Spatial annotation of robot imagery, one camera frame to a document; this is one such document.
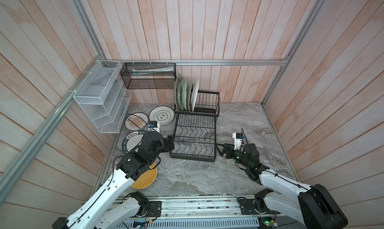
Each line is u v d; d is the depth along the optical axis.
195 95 0.77
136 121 1.10
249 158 0.66
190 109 0.83
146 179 0.82
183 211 0.73
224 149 0.75
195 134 1.01
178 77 0.87
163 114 1.14
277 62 0.93
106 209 0.43
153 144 0.49
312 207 0.41
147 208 0.70
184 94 0.76
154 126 0.60
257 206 0.66
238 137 0.76
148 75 1.04
